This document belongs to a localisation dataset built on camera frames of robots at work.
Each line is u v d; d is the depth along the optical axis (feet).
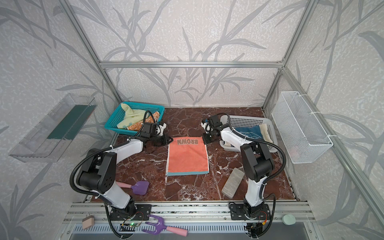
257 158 1.63
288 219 2.31
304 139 1.99
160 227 2.29
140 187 2.66
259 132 3.25
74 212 2.47
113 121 3.39
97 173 1.52
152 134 2.51
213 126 2.47
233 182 2.64
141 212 2.37
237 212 2.39
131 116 3.56
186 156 3.06
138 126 3.36
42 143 2.06
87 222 2.29
